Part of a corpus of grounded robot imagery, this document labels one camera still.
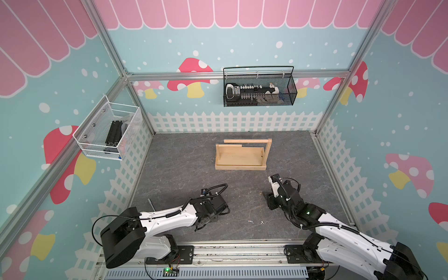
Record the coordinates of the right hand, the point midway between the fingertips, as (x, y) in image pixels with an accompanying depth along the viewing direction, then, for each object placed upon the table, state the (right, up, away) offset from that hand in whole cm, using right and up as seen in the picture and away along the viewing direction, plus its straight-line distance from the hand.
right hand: (266, 191), depth 82 cm
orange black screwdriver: (-59, -7, +7) cm, 60 cm away
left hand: (-28, -13, +1) cm, 31 cm away
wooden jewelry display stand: (-13, +15, +23) cm, 30 cm away
